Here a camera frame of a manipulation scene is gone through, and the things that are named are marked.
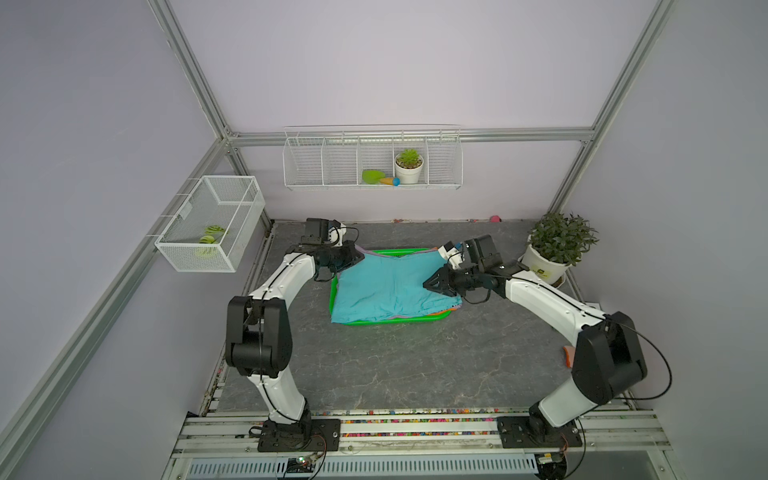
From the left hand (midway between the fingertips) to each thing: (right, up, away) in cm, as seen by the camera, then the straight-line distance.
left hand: (365, 256), depth 90 cm
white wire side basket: (-39, +16, -4) cm, 42 cm away
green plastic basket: (+8, -18, -7) cm, 21 cm away
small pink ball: (+51, +15, +34) cm, 63 cm away
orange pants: (+23, -16, -6) cm, 28 cm away
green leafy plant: (+59, +6, -2) cm, 60 cm away
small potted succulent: (+13, +28, +1) cm, 31 cm away
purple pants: (-2, +2, +8) cm, 9 cm away
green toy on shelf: (+4, +26, +7) cm, 27 cm away
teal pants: (+6, -9, -3) cm, 11 cm away
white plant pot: (+59, -5, +6) cm, 59 cm away
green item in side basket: (-38, +6, -14) cm, 41 cm away
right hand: (+17, -8, -8) cm, 21 cm away
